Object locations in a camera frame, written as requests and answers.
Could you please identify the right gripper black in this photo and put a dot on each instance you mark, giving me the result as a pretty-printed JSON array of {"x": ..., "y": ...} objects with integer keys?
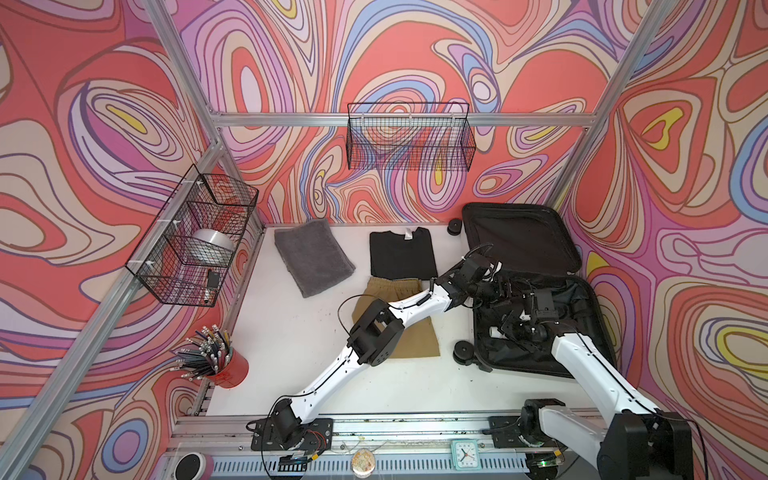
[{"x": 506, "y": 327}]

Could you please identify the black wire basket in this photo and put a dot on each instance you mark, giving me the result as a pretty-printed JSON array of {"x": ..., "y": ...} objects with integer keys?
[
  {"x": 409, "y": 136},
  {"x": 168, "y": 262}
]

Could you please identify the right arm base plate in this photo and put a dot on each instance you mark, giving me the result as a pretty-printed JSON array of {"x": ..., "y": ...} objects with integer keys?
[{"x": 505, "y": 433}]

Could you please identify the round orange sticker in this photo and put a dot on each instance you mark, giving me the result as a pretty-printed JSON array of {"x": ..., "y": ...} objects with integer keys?
[{"x": 610, "y": 467}]

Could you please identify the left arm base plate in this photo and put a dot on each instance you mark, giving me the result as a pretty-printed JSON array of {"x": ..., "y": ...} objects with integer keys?
[{"x": 312, "y": 435}]

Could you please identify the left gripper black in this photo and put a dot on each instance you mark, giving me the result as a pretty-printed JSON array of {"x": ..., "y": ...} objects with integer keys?
[{"x": 505, "y": 289}]

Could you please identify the black wire basket back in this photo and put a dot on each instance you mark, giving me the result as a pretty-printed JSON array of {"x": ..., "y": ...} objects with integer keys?
[{"x": 409, "y": 136}]

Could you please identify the red pen cup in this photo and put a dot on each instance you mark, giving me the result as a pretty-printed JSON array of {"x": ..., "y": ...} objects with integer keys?
[{"x": 210, "y": 355}]

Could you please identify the small black device in basket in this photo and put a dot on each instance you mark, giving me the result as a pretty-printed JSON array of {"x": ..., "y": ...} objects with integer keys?
[{"x": 213, "y": 281}]

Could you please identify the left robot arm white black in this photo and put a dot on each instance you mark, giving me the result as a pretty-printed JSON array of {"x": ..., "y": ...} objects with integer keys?
[{"x": 373, "y": 339}]

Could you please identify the black suitcase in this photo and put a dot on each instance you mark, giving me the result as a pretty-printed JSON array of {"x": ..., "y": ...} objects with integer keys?
[{"x": 537, "y": 252}]

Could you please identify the black t-shirt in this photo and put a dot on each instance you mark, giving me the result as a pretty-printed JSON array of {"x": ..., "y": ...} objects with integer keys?
[{"x": 402, "y": 256}]

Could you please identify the khaki shorts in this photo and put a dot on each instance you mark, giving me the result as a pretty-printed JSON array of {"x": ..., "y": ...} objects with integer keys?
[{"x": 418, "y": 341}]

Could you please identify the white bottle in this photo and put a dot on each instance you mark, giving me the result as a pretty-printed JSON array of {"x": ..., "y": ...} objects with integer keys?
[{"x": 494, "y": 332}]

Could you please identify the grey towel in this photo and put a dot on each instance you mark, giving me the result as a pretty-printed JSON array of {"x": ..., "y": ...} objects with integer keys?
[{"x": 313, "y": 257}]

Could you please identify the small teal clock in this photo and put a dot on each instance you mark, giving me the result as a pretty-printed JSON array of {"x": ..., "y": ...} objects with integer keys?
[{"x": 465, "y": 455}]

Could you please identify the black wire basket left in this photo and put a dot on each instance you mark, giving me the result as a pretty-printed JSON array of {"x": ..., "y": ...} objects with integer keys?
[{"x": 168, "y": 262}]

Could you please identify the black round speaker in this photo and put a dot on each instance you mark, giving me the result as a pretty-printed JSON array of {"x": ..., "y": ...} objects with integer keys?
[{"x": 193, "y": 466}]

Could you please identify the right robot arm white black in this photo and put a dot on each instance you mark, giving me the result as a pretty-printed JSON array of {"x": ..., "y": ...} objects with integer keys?
[{"x": 638, "y": 440}]

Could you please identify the round beige badge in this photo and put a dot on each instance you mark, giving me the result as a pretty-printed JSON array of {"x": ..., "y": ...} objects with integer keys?
[{"x": 363, "y": 463}]

